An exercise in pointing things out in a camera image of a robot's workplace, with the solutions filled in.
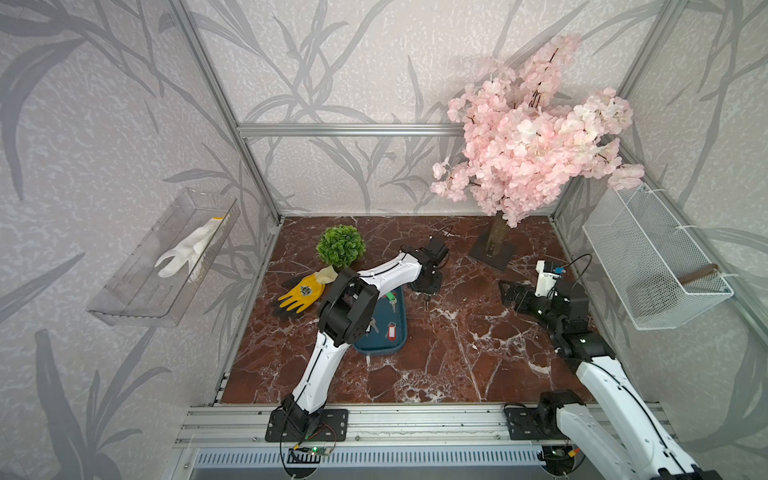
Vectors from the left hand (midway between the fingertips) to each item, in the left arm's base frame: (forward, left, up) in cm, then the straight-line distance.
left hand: (433, 288), depth 98 cm
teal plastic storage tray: (-17, +18, -5) cm, 25 cm away
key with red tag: (-15, +13, -1) cm, 20 cm away
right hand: (-8, -20, +16) cm, 27 cm away
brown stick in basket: (-16, -53, +33) cm, 64 cm away
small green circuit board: (-44, +30, -1) cm, 53 cm away
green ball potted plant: (+8, +30, +12) cm, 33 cm away
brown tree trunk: (+15, -22, +12) cm, 29 cm away
